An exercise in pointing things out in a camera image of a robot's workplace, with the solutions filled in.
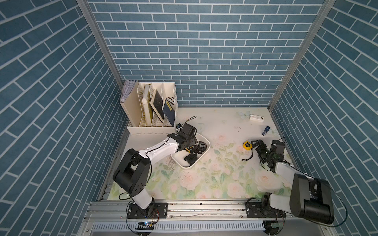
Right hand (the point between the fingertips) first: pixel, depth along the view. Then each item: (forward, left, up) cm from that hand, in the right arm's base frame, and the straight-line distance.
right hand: (255, 146), depth 92 cm
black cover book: (+20, +67, +13) cm, 71 cm away
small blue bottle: (+13, -9, +1) cm, 15 cm away
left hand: (-2, +39, +3) cm, 39 cm away
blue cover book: (+22, +60, +4) cm, 64 cm away
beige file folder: (+11, +79, +19) cm, 82 cm away
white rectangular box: (+27, -7, -3) cm, 28 cm away
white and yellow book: (+13, +69, +18) cm, 73 cm away
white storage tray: (-10, +49, -4) cm, 50 cm away
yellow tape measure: (+2, +4, -3) cm, 6 cm away
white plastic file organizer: (+32, +61, +15) cm, 71 cm away
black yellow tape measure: (-4, +41, -3) cm, 41 cm away
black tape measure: (-11, +40, -2) cm, 41 cm away
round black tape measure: (-2, +34, -2) cm, 34 cm away
